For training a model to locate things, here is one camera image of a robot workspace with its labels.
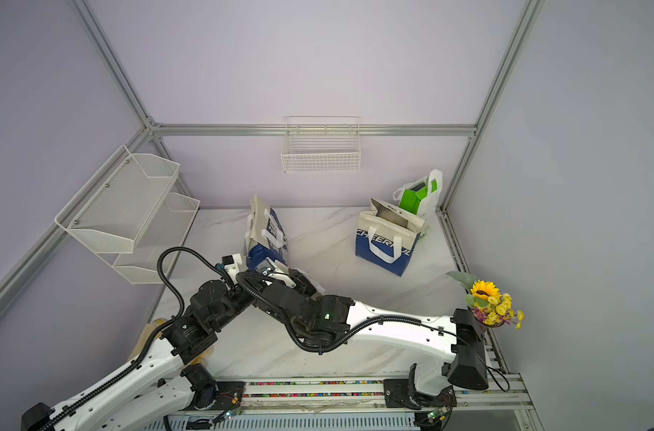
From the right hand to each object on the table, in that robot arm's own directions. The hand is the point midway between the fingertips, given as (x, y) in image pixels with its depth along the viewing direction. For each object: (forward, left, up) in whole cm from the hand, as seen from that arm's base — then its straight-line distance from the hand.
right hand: (289, 278), depth 69 cm
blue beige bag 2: (+18, -29, -5) cm, 34 cm away
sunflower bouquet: (-8, -50, -1) cm, 50 cm away
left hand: (+2, +3, 0) cm, 3 cm away
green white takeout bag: (+28, -40, +2) cm, 49 cm away
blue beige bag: (+18, +10, -5) cm, 21 cm away
